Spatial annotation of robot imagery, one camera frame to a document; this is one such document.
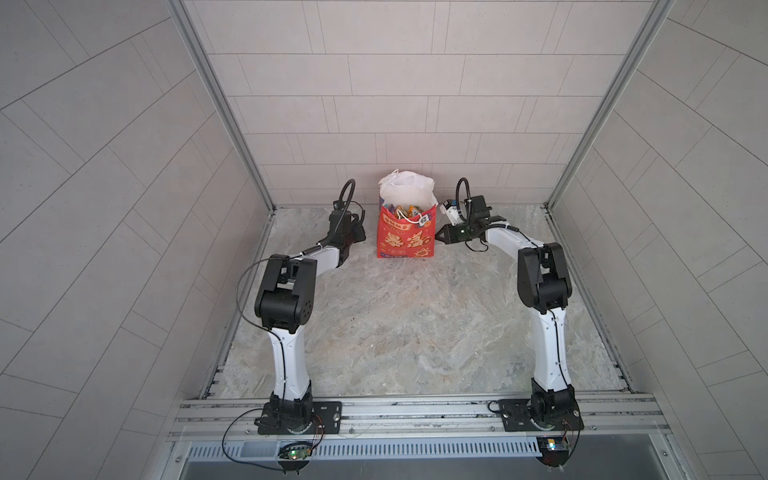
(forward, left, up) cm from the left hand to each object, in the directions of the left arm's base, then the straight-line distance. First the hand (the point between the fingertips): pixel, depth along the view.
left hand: (364, 217), depth 102 cm
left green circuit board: (-65, +10, -5) cm, 66 cm away
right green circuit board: (-63, -50, -8) cm, 80 cm away
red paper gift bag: (-3, -14, +5) cm, 15 cm away
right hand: (-4, -25, -4) cm, 26 cm away
